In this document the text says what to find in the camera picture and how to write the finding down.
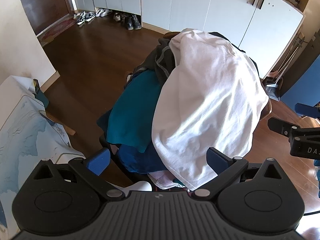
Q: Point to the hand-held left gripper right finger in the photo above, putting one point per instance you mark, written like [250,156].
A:
[218,161]

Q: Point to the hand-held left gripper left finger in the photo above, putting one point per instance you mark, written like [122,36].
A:
[98,161]

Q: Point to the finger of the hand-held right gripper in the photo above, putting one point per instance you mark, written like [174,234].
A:
[278,126]
[306,109]

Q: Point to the white T-shirt navy collar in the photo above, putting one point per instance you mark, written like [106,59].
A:
[207,92]

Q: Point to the blue board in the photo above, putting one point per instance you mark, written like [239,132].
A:
[303,85]

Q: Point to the grey dustpan with broom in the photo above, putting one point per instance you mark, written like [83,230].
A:
[273,90]

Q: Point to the blue garment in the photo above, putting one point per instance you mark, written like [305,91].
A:
[140,160]

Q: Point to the pink garment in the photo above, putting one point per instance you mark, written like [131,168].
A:
[160,180]

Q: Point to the teal garment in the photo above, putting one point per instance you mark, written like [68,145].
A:
[132,110]

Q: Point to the marbled blue white tablecloth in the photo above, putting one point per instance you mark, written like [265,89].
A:
[22,140]

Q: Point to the dark teal box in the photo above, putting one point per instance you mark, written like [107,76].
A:
[41,95]

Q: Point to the dark grey garment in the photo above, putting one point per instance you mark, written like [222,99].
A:
[162,62]

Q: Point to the patterned doormat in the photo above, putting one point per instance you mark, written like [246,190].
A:
[57,28]

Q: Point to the row of shoes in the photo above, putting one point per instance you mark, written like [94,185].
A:
[130,22]

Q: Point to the brown wooden door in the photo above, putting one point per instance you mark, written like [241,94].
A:
[47,2]

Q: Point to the white cabinet wall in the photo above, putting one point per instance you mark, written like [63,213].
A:
[190,7]

